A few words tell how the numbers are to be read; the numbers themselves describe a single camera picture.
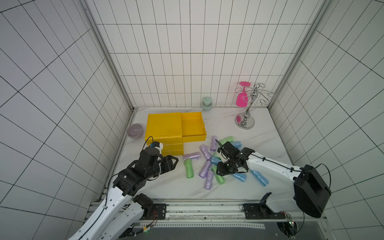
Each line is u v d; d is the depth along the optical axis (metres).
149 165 0.52
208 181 0.81
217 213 0.73
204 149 0.92
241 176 0.82
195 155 0.90
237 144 0.95
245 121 1.10
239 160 0.60
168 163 0.61
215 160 0.88
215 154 0.89
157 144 0.66
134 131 1.02
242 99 0.98
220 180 0.81
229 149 0.67
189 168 0.86
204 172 0.85
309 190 0.42
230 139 0.98
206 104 1.15
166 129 0.79
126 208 0.59
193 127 0.87
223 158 0.74
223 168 0.73
